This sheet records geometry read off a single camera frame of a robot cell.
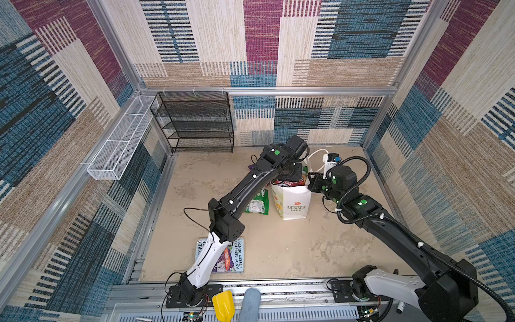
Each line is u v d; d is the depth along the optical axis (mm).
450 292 383
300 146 639
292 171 690
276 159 573
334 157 674
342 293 730
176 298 728
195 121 1114
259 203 957
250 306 686
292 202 797
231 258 800
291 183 810
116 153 938
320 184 687
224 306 714
